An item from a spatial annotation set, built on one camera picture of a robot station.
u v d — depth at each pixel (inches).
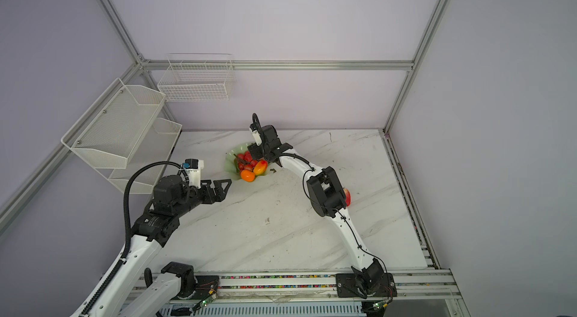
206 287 28.9
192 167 25.6
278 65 36.4
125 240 18.8
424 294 29.0
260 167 38.4
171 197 21.9
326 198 24.8
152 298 21.4
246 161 39.6
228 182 28.7
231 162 40.4
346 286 28.9
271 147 32.0
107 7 29.6
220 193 26.5
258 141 35.4
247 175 36.7
